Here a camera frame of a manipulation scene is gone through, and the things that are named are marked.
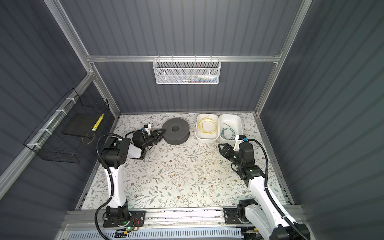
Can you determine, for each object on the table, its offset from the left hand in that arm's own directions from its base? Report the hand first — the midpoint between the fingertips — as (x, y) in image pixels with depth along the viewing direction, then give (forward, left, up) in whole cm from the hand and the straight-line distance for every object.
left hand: (165, 131), depth 99 cm
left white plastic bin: (+6, -29, -6) cm, 31 cm away
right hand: (-21, -34, +9) cm, 41 cm away
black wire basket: (-16, +45, +20) cm, 52 cm away
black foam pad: (-11, +38, +22) cm, 45 cm away
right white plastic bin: (+13, -52, -7) cm, 54 cm away
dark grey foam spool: (+1, -7, -2) cm, 8 cm away
